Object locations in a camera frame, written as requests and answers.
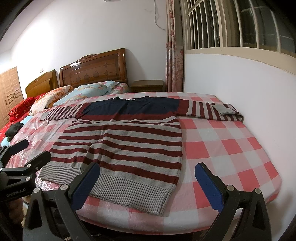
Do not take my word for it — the striped knit sweater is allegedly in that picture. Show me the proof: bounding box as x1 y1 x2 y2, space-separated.
39 96 243 216

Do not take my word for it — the small black cloth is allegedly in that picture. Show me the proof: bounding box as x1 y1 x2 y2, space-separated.
5 122 23 138

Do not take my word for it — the red blanket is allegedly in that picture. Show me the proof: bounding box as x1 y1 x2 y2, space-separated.
9 93 45 123

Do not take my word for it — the wooden louvered wardrobe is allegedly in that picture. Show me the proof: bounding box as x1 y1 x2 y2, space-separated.
0 67 23 128

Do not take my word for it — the orange floral pillow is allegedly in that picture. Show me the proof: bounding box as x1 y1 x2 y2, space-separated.
29 85 74 116

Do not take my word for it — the pink checkered bed sheet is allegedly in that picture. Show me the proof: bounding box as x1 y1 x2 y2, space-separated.
4 91 283 236

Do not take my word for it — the light wooden headboard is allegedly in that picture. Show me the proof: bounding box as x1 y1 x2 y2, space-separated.
25 70 59 97

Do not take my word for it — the light blue floral pillow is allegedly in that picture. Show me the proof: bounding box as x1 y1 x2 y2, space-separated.
53 80 119 106

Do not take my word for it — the dark wooden nightstand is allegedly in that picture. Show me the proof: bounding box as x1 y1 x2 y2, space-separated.
129 80 166 92

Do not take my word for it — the dark wooden headboard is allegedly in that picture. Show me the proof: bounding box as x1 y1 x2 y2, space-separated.
59 48 128 88

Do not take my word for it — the pink floral curtain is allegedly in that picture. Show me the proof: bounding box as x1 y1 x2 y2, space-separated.
166 1 184 92

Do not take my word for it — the window with white bars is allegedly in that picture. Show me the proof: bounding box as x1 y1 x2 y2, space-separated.
181 1 295 74

